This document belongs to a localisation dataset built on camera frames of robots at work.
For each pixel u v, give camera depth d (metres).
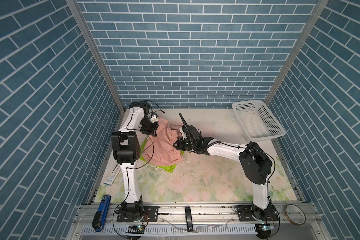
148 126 0.84
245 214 0.74
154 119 0.91
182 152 0.85
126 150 0.58
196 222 0.73
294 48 0.86
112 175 0.85
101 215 0.70
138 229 0.72
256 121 1.16
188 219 0.70
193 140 0.71
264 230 0.72
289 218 0.72
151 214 0.74
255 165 0.51
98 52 0.87
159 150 0.87
